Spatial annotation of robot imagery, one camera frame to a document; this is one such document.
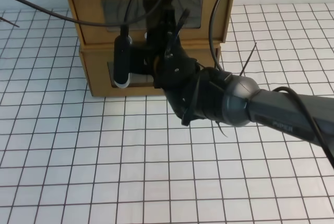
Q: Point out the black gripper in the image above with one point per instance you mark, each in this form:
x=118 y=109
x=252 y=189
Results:
x=171 y=68

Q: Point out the black cylindrical wrist camera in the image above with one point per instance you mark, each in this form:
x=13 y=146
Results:
x=121 y=63

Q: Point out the brown cardboard shoebox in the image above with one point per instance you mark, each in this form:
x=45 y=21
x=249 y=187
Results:
x=207 y=19
x=98 y=67

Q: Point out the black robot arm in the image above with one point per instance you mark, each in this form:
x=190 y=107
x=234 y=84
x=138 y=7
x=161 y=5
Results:
x=195 y=92

